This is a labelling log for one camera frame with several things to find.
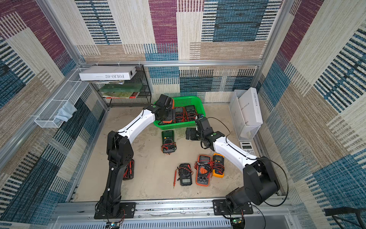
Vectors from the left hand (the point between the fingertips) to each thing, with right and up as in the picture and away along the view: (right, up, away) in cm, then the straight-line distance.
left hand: (168, 114), depth 97 cm
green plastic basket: (+12, +4, +16) cm, 20 cm away
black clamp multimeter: (+11, -34, -16) cm, 39 cm away
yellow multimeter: (+31, -30, -12) cm, 45 cm away
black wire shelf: (-24, +14, +22) cm, 35 cm away
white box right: (+53, +4, -5) cm, 53 cm away
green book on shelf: (-32, +15, -2) cm, 35 cm away
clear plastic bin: (+50, -12, -3) cm, 51 cm away
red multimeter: (+8, -2, +8) cm, 11 cm away
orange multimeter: (+22, -30, -14) cm, 40 cm away
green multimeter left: (0, -21, -3) cm, 21 cm away
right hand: (+16, -10, -9) cm, 21 cm away
